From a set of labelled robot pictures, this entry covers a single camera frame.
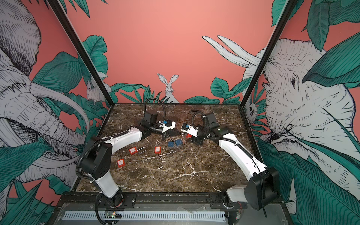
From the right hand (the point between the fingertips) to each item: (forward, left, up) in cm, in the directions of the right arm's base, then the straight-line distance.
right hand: (187, 132), depth 78 cm
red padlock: (-1, +20, -19) cm, 28 cm away
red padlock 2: (-1, -1, -1) cm, 2 cm away
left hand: (+1, +5, -1) cm, 5 cm away
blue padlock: (+5, +6, -21) cm, 22 cm away
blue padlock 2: (+3, +12, -20) cm, 23 cm away
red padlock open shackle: (-2, +36, -19) cm, 40 cm away
